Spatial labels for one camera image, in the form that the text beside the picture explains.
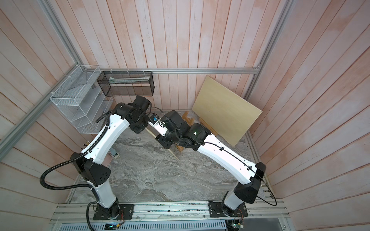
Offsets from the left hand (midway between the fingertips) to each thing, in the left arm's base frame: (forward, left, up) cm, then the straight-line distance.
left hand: (146, 126), depth 80 cm
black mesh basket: (+40, +21, +1) cm, 45 cm away
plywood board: (+15, -50, -5) cm, 53 cm away
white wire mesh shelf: (+13, +39, +9) cm, 42 cm away
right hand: (-10, -9, +7) cm, 15 cm away
